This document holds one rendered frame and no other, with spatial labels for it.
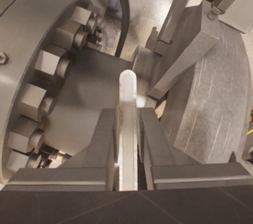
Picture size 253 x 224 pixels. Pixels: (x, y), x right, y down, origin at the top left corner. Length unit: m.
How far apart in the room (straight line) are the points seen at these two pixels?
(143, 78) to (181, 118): 0.17
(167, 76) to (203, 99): 0.09
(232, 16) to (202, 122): 0.21
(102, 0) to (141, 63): 0.52
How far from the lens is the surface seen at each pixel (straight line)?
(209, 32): 0.27
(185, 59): 0.30
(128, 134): 0.16
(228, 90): 0.29
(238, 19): 0.39
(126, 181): 0.19
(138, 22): 1.14
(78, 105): 0.44
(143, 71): 0.42
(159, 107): 0.53
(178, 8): 0.55
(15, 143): 0.39
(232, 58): 0.32
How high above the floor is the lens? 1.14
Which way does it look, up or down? 70 degrees down
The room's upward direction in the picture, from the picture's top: 175 degrees counter-clockwise
